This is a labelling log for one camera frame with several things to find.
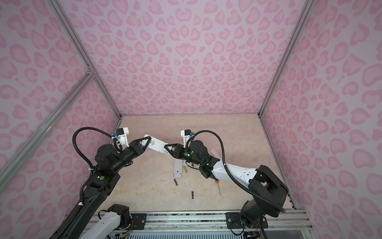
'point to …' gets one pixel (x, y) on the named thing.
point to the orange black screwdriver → (217, 181)
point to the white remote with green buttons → (155, 144)
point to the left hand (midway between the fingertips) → (150, 136)
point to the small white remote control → (178, 167)
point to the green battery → (186, 171)
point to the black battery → (192, 194)
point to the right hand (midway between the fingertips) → (166, 148)
